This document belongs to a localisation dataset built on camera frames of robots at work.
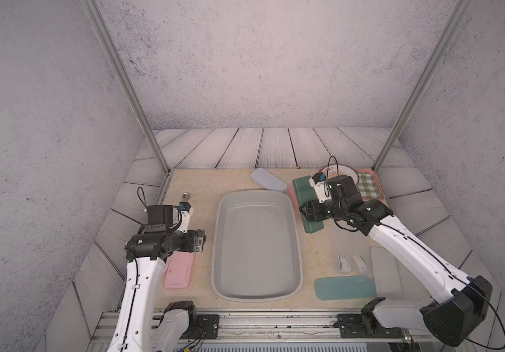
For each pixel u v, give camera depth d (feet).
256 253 2.94
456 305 1.22
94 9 2.29
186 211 2.18
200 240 2.18
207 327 2.42
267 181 3.76
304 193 2.42
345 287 2.73
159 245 1.59
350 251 2.93
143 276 1.44
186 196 3.55
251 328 2.43
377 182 3.75
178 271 2.72
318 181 2.20
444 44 2.52
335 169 3.91
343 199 1.84
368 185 3.67
